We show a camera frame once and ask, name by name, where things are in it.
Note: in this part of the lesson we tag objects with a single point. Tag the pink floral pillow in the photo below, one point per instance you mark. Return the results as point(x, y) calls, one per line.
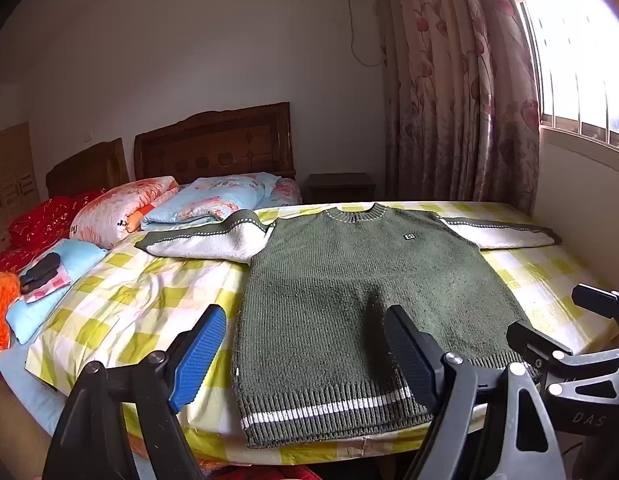
point(288, 191)
point(119, 207)

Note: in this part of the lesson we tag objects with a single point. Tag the bed with yellow checked sheet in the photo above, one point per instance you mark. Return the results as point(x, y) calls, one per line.
point(139, 300)

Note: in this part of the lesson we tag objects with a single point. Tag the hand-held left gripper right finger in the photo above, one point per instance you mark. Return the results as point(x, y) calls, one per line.
point(409, 360)

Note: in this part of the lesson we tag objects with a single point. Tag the light blue pillow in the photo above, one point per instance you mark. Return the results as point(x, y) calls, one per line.
point(74, 257)

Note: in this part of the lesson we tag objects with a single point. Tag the small wooden headboard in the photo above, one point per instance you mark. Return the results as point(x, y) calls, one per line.
point(89, 170)

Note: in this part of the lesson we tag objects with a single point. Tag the large wooden headboard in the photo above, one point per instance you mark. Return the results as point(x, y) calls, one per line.
point(214, 145)

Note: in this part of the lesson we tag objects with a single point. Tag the barred window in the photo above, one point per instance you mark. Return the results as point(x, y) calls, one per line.
point(574, 45)

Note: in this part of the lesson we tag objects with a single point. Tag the black folded cloth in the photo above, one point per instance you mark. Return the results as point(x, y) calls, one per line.
point(39, 271)

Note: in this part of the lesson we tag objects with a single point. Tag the light blue floral quilt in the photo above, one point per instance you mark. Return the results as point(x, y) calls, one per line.
point(214, 200)

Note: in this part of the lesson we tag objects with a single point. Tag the dark wooden nightstand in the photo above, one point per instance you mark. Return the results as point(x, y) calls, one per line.
point(339, 187)

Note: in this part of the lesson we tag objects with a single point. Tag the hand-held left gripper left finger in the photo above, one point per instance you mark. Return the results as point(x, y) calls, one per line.
point(199, 355)

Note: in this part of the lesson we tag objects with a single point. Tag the red patterned quilt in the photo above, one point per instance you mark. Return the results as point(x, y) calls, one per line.
point(44, 222)

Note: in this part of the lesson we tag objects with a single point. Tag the orange fuzzy cloth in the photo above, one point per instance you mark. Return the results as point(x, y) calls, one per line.
point(3, 305)

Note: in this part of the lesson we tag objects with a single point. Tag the floral pink curtain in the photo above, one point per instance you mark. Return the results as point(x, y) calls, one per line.
point(439, 85)

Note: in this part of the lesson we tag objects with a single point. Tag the pink checked cloth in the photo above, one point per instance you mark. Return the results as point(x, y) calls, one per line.
point(54, 286)

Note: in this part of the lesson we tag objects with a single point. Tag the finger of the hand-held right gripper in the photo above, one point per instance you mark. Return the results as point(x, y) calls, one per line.
point(534, 342)
point(597, 300)

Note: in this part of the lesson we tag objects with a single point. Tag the green knitted sweater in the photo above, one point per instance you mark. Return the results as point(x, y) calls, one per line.
point(339, 285)

